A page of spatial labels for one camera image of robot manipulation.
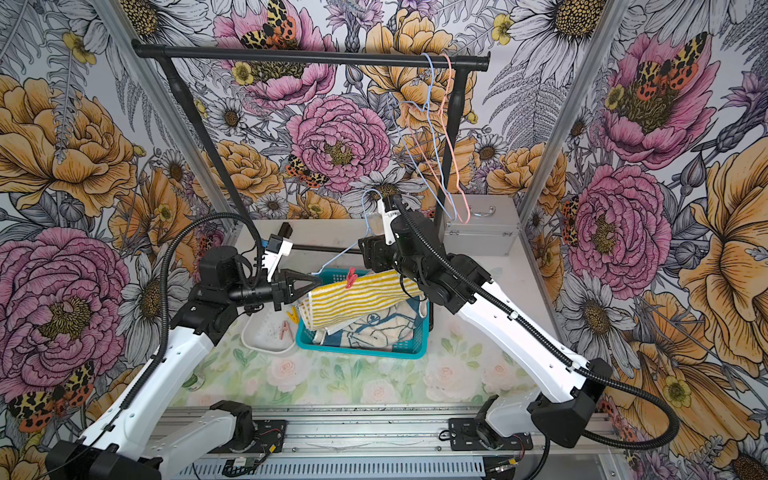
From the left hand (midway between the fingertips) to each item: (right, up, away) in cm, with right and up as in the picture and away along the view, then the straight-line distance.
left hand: (319, 290), depth 68 cm
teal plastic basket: (+22, -19, +19) cm, 35 cm away
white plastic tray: (-21, -15, +24) cm, 36 cm away
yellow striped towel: (+3, -4, +4) cm, 7 cm away
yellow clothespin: (-14, -12, +26) cm, 32 cm away
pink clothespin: (-16, -15, +24) cm, 32 cm away
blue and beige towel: (+15, -12, +17) cm, 26 cm away
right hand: (+12, +10, 0) cm, 15 cm away
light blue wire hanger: (+7, +16, +56) cm, 59 cm away
